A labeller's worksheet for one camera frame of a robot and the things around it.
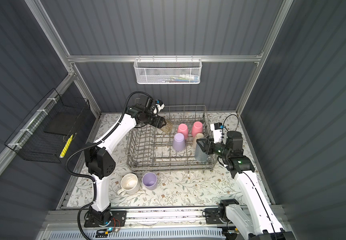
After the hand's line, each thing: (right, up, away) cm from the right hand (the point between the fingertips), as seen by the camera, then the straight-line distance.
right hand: (202, 141), depth 73 cm
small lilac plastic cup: (-28, -23, +11) cm, 38 cm away
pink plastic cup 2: (+1, +7, +21) cm, 22 cm away
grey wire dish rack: (-29, -6, +18) cm, 35 cm away
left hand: (-22, +11, +16) cm, 29 cm away
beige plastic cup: (0, +2, +16) cm, 16 cm away
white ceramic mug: (-39, -26, +11) cm, 48 cm away
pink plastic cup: (-9, +7, +20) cm, 23 cm away
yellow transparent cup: (-18, +7, +17) cm, 26 cm away
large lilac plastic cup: (-11, -1, +13) cm, 17 cm away
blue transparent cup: (+1, -10, +14) cm, 17 cm away
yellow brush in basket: (-64, -2, -4) cm, 65 cm away
